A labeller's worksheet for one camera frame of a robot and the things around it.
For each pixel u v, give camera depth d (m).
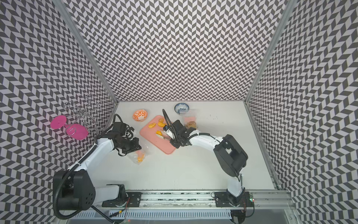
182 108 1.12
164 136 0.94
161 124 1.04
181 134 0.69
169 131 0.80
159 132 0.98
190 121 1.04
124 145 0.69
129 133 0.76
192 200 0.75
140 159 0.87
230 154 0.50
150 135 0.99
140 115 1.08
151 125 1.02
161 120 1.05
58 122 0.67
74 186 0.40
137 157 0.84
